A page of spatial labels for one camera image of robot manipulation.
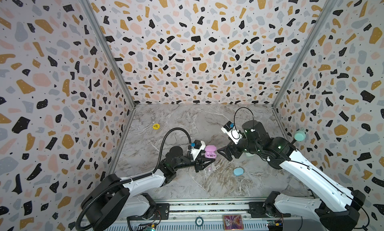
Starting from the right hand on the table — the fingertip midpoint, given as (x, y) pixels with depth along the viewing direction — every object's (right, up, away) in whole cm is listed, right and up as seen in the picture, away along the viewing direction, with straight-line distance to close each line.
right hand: (224, 142), depth 68 cm
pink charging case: (-6, -5, +4) cm, 9 cm away
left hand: (-4, -7, +3) cm, 8 cm away
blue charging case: (+11, -20, +18) cm, 29 cm away
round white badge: (-11, -39, +3) cm, 40 cm away
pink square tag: (+5, -38, +2) cm, 38 cm away
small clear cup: (-46, +10, +42) cm, 62 cm away
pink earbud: (-6, -19, +20) cm, 28 cm away
